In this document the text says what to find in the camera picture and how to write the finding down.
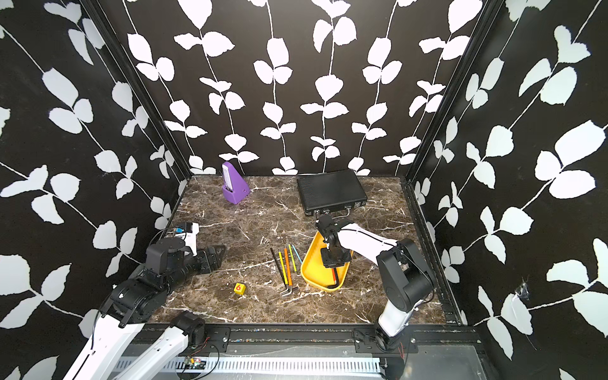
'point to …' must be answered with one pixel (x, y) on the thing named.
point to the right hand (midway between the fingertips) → (330, 260)
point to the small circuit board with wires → (191, 362)
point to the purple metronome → (234, 188)
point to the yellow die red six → (240, 288)
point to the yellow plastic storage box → (313, 272)
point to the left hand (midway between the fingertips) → (217, 245)
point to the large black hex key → (337, 280)
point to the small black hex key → (278, 265)
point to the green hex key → (292, 259)
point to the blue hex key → (297, 252)
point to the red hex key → (334, 275)
